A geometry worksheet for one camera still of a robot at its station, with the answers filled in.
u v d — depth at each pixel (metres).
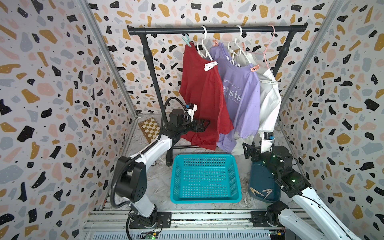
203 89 0.69
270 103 0.65
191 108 0.74
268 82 0.61
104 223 0.73
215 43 0.67
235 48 0.87
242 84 0.65
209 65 0.55
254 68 0.55
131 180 0.44
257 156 0.65
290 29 0.56
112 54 0.87
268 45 0.87
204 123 0.75
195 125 0.73
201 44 0.87
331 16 0.74
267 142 0.61
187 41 0.68
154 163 0.94
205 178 0.88
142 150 0.51
